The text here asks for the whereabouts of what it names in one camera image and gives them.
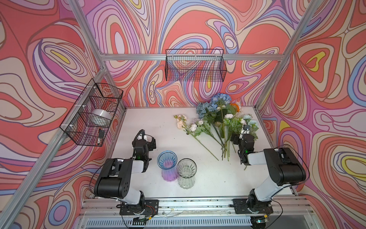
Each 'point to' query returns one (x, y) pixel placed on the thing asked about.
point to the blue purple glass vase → (167, 161)
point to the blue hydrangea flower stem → (221, 100)
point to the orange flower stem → (237, 107)
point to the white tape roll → (102, 113)
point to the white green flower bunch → (234, 124)
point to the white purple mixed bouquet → (199, 126)
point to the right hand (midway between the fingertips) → (240, 135)
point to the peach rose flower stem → (181, 119)
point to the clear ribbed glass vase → (186, 169)
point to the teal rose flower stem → (202, 109)
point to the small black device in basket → (101, 133)
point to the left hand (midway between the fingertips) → (146, 138)
